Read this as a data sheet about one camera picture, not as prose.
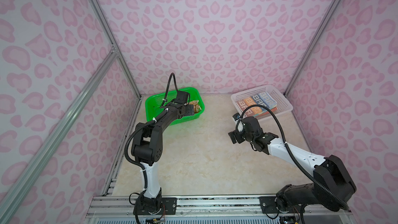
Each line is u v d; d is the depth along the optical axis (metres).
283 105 1.06
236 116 0.76
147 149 0.52
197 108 1.03
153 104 1.04
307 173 0.43
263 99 1.10
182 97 0.78
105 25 0.82
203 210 0.72
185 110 0.83
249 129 0.68
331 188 0.41
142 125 0.54
